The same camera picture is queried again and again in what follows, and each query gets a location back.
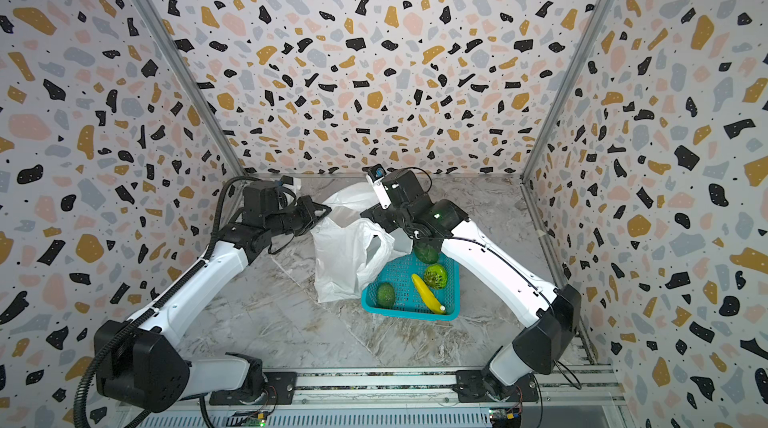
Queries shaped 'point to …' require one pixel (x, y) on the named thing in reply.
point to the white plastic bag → (350, 248)
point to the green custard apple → (436, 276)
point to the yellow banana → (427, 295)
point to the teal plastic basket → (410, 287)
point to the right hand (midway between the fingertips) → (374, 201)
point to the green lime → (426, 254)
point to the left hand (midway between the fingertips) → (331, 202)
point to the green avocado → (386, 295)
